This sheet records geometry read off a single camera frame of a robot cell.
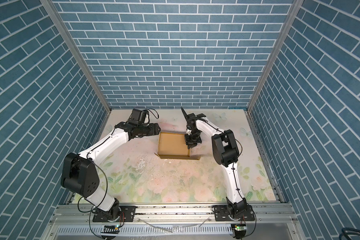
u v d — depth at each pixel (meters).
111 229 0.72
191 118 0.76
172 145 1.00
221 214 0.74
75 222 0.75
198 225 0.71
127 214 0.74
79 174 0.44
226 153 0.59
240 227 0.74
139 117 0.68
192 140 0.84
